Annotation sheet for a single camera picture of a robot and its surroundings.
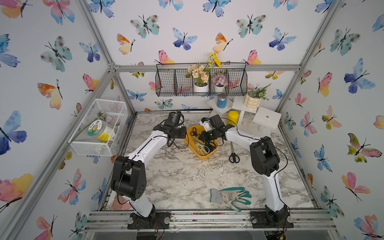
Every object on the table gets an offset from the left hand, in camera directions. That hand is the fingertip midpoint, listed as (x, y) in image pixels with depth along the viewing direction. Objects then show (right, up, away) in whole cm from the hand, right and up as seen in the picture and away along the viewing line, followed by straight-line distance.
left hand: (184, 130), depth 90 cm
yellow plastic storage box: (+3, -8, +15) cm, 17 cm away
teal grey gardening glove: (+24, -35, -9) cm, 44 cm away
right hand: (+9, -4, +7) cm, 12 cm away
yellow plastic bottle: (+32, +9, +15) cm, 36 cm away
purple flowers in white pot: (+21, +28, -1) cm, 35 cm away
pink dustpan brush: (-30, -36, -16) cm, 49 cm away
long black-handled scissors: (+31, -18, +6) cm, 36 cm away
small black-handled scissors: (+5, -2, +12) cm, 13 cm away
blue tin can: (+24, +19, +9) cm, 31 cm away
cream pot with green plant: (+40, +19, -3) cm, 44 cm away
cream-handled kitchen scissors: (+11, -13, +8) cm, 19 cm away
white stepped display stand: (+51, +8, +9) cm, 53 cm away
